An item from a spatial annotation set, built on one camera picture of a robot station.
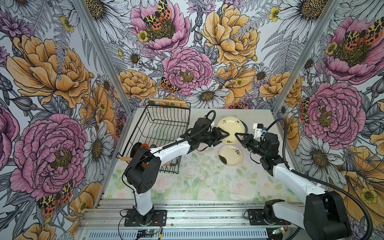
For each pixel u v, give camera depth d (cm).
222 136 75
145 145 88
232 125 84
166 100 119
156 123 112
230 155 97
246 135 76
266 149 65
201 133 63
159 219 73
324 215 41
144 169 48
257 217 74
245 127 108
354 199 41
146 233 71
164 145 56
